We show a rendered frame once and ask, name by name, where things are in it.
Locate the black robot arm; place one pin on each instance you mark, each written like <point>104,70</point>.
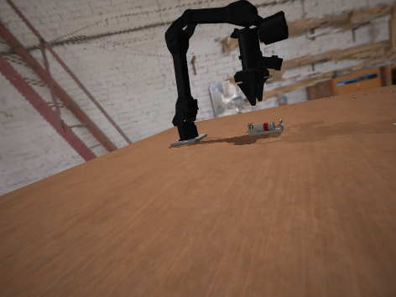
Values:
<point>241,13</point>

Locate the white cylindrical battery with red band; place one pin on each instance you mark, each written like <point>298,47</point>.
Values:
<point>263,126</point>

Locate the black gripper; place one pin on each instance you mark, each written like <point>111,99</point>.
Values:
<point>252,79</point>

